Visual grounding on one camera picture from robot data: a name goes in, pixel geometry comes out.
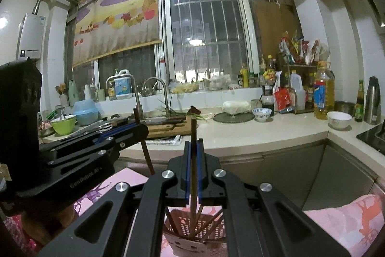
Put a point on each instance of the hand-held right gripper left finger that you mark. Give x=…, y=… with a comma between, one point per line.
x=188, y=178

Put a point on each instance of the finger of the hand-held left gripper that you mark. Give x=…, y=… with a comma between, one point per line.
x=120, y=129
x=90, y=151

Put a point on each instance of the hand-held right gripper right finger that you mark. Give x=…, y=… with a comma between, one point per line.
x=201, y=181

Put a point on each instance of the brown wooden chopstick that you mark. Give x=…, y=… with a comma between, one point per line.
x=146, y=151
x=194, y=136

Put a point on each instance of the pink plastic utensil holder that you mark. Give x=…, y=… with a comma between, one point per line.
x=173, y=245

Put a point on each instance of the person's left forearm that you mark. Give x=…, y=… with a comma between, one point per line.
x=16, y=233

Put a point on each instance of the person's left hand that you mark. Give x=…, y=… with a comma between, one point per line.
x=57, y=224

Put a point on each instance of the steel gooseneck faucet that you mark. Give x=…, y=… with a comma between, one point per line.
x=165, y=100
x=137, y=100

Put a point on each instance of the green plastic bowl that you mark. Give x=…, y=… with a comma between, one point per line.
x=63, y=126

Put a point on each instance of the blue and white detergent jug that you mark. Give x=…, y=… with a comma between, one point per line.
x=123, y=88

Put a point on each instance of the kitchen knife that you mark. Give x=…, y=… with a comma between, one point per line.
x=164, y=121

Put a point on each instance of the wooden cutting board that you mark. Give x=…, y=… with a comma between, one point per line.
x=168, y=130

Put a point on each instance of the white bottle red cap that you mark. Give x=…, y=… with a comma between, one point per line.
x=162, y=73

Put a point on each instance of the round dark board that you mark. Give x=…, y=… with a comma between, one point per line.
x=234, y=119

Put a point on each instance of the white vegetable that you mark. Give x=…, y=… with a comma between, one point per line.
x=236, y=108

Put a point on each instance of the kitchen counter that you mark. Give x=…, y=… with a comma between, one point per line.
x=270, y=130

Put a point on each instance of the white gas water heater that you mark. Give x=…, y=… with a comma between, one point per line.
x=30, y=37

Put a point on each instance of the blue patterned bowl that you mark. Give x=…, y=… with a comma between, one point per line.
x=261, y=115

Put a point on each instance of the fruit print window blind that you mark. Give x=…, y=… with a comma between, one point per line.
x=120, y=19

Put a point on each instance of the red packet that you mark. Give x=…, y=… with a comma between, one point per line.
x=282, y=100

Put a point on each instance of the row of condiment bottles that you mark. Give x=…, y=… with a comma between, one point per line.
x=249, y=76

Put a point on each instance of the white plastic jug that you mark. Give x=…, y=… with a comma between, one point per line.
x=297, y=94

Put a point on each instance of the barred kitchen window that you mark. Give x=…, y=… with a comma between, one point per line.
x=210, y=34

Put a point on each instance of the pink printed tablecloth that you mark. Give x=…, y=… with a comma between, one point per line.
x=346, y=214

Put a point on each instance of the wooden spice rack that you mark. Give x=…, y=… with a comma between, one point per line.
x=297, y=66

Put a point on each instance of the white ceramic bowl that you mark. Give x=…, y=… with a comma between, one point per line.
x=339, y=120

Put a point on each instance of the cooking oil bottle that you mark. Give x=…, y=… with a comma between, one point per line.
x=324, y=94

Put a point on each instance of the steel pot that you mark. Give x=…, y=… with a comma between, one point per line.
x=344, y=106

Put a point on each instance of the bunch of seasoning packets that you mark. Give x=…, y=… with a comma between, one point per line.
x=300, y=47

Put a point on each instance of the brown board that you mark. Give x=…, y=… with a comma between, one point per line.
x=276, y=28

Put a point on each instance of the green capped sauce bottle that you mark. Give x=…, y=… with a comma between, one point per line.
x=359, y=106

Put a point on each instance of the black gas stove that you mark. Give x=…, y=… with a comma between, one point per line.
x=374, y=135

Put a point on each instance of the steel thermos jug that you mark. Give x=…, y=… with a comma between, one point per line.
x=373, y=103

